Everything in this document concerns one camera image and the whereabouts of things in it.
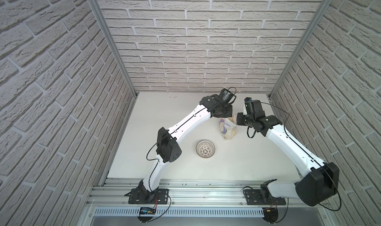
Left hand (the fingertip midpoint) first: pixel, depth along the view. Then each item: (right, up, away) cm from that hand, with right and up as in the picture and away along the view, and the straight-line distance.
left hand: (228, 107), depth 82 cm
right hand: (+4, -5, 0) cm, 7 cm away
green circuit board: (-43, -51, -11) cm, 68 cm away
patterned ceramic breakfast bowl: (-13, -26, +8) cm, 30 cm away
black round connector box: (+18, -52, -13) cm, 56 cm away
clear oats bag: (0, -11, 0) cm, 11 cm away
